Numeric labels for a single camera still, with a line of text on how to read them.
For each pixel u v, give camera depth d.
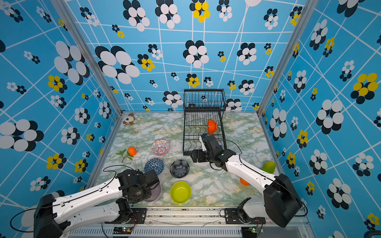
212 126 1.03
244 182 0.82
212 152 0.63
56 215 0.40
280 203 0.41
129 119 1.12
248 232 0.70
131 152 0.93
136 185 0.54
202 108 0.89
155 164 0.89
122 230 0.72
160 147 0.99
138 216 0.74
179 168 0.89
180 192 0.81
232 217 0.72
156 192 0.78
